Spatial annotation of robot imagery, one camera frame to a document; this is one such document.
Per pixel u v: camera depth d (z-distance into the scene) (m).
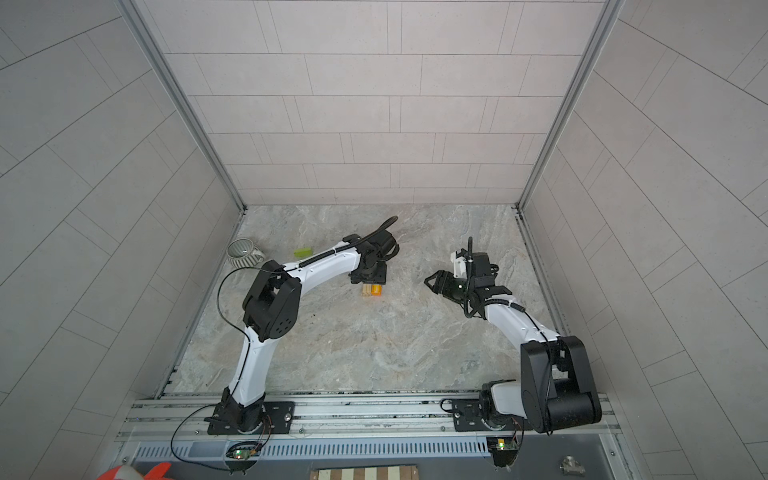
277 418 0.71
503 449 0.68
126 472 0.60
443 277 0.77
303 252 1.02
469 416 0.71
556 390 0.41
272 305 0.53
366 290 0.91
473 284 0.68
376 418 0.72
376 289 0.91
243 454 0.64
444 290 0.76
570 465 0.64
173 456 0.66
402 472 0.63
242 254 0.99
